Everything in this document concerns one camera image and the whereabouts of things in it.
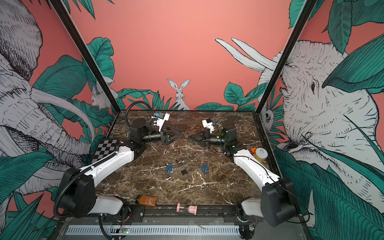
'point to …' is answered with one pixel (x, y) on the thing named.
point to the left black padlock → (184, 171)
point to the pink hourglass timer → (191, 208)
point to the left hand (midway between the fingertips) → (181, 133)
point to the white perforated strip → (116, 229)
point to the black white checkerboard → (104, 147)
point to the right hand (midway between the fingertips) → (190, 140)
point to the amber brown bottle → (142, 199)
